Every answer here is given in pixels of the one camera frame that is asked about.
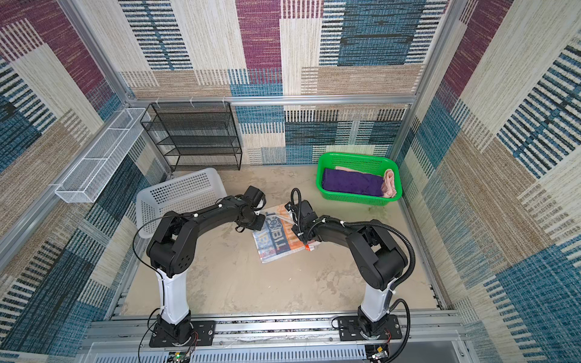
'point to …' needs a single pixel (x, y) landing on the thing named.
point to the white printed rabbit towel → (278, 239)
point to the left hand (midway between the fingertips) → (259, 222)
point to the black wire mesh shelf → (195, 135)
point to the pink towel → (389, 184)
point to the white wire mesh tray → (86, 181)
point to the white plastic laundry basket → (186, 193)
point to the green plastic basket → (361, 162)
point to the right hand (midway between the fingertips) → (304, 226)
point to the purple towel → (352, 181)
